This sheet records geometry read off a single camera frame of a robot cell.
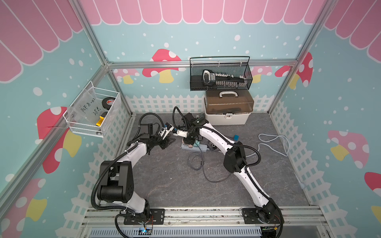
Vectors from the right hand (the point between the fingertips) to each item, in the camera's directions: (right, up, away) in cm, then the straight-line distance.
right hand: (187, 140), depth 98 cm
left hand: (-10, +1, -7) cm, 12 cm away
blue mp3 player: (+34, +1, +8) cm, 35 cm away
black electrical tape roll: (-43, +22, -19) cm, 51 cm away
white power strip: (+10, -5, -1) cm, 11 cm away
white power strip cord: (+68, -26, -12) cm, 74 cm away
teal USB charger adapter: (+6, -2, -5) cm, 8 cm away
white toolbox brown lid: (+28, +23, +7) cm, 37 cm away
